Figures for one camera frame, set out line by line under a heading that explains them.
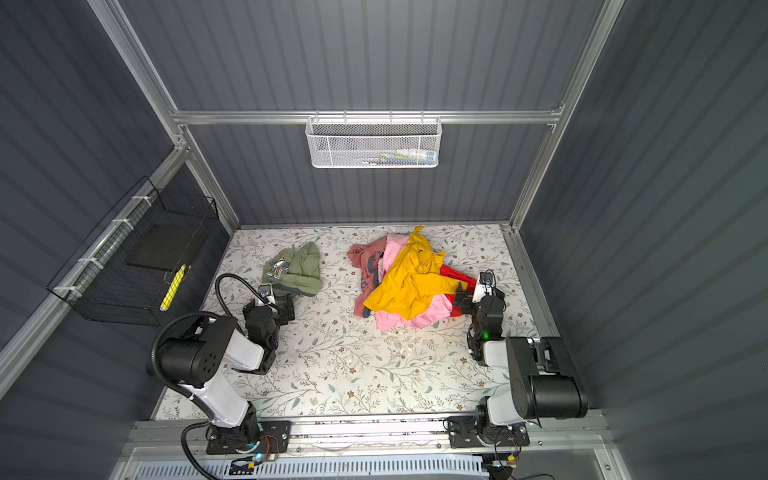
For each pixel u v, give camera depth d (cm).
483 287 77
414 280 89
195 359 47
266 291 81
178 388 50
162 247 75
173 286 70
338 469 77
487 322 69
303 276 97
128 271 72
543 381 44
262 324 72
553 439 74
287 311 89
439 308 87
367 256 102
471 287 93
